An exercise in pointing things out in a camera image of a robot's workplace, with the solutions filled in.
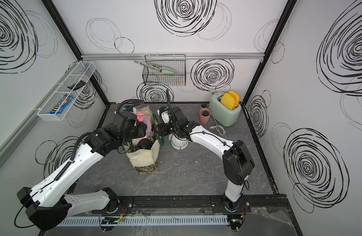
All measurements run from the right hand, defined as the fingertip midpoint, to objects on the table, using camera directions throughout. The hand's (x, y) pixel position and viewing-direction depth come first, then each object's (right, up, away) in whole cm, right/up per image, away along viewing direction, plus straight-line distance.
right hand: (158, 127), depth 80 cm
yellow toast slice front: (+43, +17, +17) cm, 49 cm away
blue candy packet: (-44, +12, -10) cm, 46 cm away
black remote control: (-43, +24, 0) cm, 49 cm away
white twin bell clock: (+11, -12, +13) cm, 21 cm away
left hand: (-5, +1, -9) cm, 10 cm away
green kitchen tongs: (+2, +35, +12) cm, 37 cm away
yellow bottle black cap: (+29, +14, +25) cm, 40 cm away
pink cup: (+29, +3, +22) cm, 36 cm away
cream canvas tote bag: (-5, -17, -6) cm, 19 cm away
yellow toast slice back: (+49, +18, +14) cm, 54 cm away
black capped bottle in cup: (+30, +8, +22) cm, 38 cm away
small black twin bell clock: (-5, -8, -5) cm, 11 cm away
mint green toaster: (+40, +7, +18) cm, 44 cm away
